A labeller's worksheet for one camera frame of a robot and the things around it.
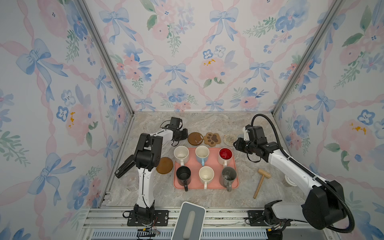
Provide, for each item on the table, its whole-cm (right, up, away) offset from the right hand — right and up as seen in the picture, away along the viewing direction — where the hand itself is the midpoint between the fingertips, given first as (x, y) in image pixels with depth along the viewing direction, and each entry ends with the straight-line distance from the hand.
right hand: (235, 143), depth 85 cm
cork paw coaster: (-12, +1, +18) cm, 22 cm away
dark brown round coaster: (-23, +1, +18) cm, 29 cm away
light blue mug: (-19, -6, +6) cm, 21 cm away
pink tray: (-24, -19, +1) cm, 30 cm away
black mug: (-30, -19, +1) cm, 35 cm away
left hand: (-27, +4, +21) cm, 34 cm away
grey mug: (-5, -17, -4) cm, 18 cm away
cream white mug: (-17, -18, +1) cm, 25 cm away
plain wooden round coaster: (-41, -15, +6) cm, 44 cm away
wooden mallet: (+17, -18, +2) cm, 25 cm away
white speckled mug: (-32, -8, +9) cm, 34 cm away
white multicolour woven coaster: (+1, 0, +18) cm, 18 cm away
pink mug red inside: (-4, -8, +8) cm, 12 cm away
